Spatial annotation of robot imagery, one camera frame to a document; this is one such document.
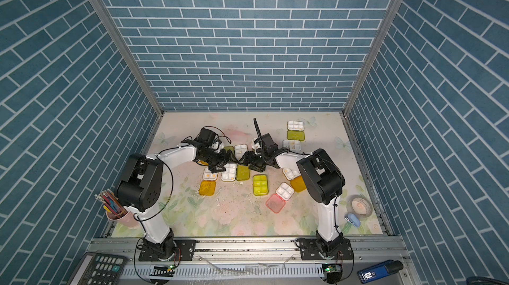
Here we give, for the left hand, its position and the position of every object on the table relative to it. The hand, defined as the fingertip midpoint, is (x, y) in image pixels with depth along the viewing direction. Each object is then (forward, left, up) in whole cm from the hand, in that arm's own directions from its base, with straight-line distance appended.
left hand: (237, 165), depth 92 cm
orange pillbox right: (-5, -27, -4) cm, 28 cm away
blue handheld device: (-40, -53, -1) cm, 66 cm away
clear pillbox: (+15, -29, -4) cm, 32 cm away
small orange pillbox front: (-7, +13, -6) cm, 16 cm away
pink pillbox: (-11, -22, -5) cm, 25 cm away
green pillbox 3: (+25, -31, -4) cm, 40 cm away
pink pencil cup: (-22, +43, +3) cm, 49 cm away
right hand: (+1, -3, -1) cm, 3 cm away
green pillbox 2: (-7, -11, -5) cm, 14 cm away
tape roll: (-17, -55, -5) cm, 57 cm away
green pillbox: (-1, -2, -6) cm, 6 cm away
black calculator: (-39, +45, -4) cm, 60 cm away
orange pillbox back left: (-5, +13, +10) cm, 17 cm away
